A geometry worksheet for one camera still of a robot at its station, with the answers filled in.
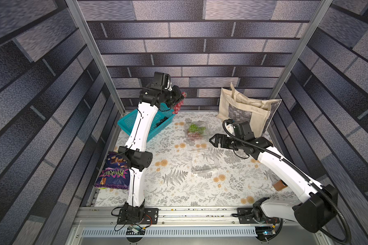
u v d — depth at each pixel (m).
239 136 0.59
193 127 1.03
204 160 0.94
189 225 0.74
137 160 0.53
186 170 0.90
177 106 0.83
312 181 0.42
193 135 1.00
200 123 1.13
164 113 0.66
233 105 0.93
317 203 0.38
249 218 0.72
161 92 0.60
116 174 0.83
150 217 0.73
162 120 1.09
